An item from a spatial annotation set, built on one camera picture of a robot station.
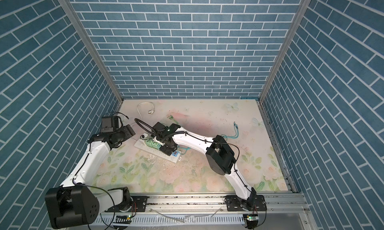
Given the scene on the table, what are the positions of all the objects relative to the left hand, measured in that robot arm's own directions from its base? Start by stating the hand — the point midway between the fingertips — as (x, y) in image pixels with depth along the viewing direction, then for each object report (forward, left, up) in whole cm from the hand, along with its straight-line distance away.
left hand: (128, 132), depth 84 cm
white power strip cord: (+26, -4, -13) cm, 30 cm away
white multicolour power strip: (-2, -5, -11) cm, 12 cm away
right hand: (-6, -21, -8) cm, 24 cm away
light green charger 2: (-5, -15, -7) cm, 17 cm away
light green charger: (-3, -11, -7) cm, 13 cm away
